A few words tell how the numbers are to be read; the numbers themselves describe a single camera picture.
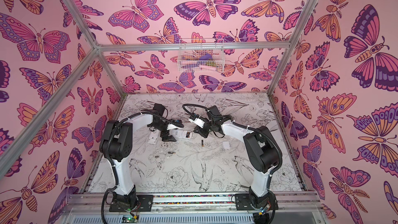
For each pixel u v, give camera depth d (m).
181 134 0.97
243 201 0.73
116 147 0.53
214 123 0.74
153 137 0.96
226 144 0.93
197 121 0.81
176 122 0.85
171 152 0.90
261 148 0.50
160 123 0.85
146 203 0.73
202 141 0.95
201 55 0.96
